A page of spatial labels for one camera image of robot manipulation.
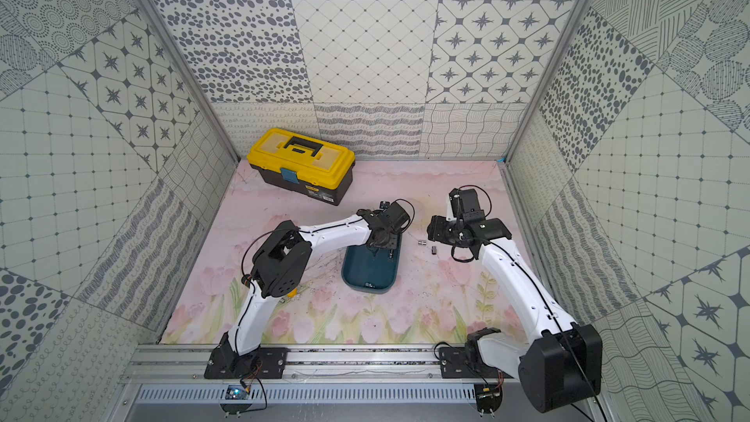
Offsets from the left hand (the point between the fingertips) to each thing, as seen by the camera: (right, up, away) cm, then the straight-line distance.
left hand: (391, 236), depth 96 cm
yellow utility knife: (-20, -5, -38) cm, 43 cm away
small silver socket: (+10, -2, 0) cm, 11 cm away
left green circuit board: (-39, -35, -24) cm, 58 cm away
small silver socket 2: (+14, -4, -1) cm, 15 cm away
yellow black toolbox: (-30, +24, +1) cm, 38 cm away
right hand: (+13, +3, -14) cm, 20 cm away
